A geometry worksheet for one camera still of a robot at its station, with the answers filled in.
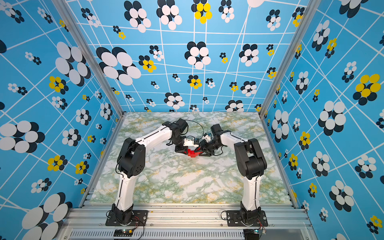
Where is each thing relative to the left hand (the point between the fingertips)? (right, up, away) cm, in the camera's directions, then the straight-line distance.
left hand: (188, 148), depth 95 cm
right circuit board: (+32, -36, -26) cm, 55 cm away
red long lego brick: (+5, -3, -3) cm, 7 cm away
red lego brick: (+1, -3, -3) cm, 4 cm away
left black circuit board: (-31, -38, -23) cm, 54 cm away
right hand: (+7, -2, -2) cm, 8 cm away
